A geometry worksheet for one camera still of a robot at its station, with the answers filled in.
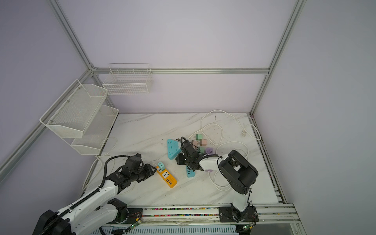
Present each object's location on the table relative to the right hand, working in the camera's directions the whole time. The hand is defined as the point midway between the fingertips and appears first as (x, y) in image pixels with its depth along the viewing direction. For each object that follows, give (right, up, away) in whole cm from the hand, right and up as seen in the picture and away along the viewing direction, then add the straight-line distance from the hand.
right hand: (176, 158), depth 91 cm
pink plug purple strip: (+12, +9, +10) cm, 18 cm away
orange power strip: (-4, -9, -7) cm, 13 cm away
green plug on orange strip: (-8, -3, -7) cm, 11 cm away
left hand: (-12, -6, -8) cm, 15 cm away
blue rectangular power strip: (+9, -8, -5) cm, 13 cm away
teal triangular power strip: (-3, +5, +4) cm, 8 cm away
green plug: (+17, +5, +4) cm, 18 cm away
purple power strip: (+22, +4, +4) cm, 23 cm away
